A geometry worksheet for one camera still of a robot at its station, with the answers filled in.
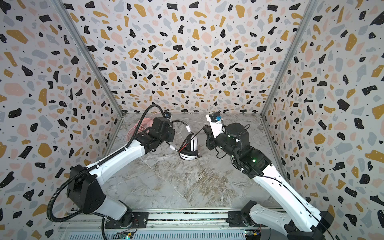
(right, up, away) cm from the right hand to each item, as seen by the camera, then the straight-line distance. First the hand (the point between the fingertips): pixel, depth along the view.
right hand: (203, 125), depth 62 cm
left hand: (-18, -1, +21) cm, 28 cm away
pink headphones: (-39, +2, +42) cm, 57 cm away
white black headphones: (-7, -13, +15) cm, 21 cm away
